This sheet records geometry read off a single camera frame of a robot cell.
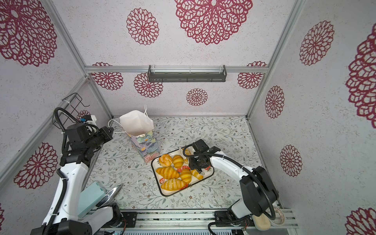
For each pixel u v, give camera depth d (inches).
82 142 20.9
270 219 16.7
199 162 28.9
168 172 33.6
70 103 31.1
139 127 38.2
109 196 31.9
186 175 33.8
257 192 16.9
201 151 26.5
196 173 33.6
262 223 27.2
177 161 36.1
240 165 19.3
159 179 34.4
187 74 37.5
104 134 25.1
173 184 31.9
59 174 17.7
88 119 24.9
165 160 36.1
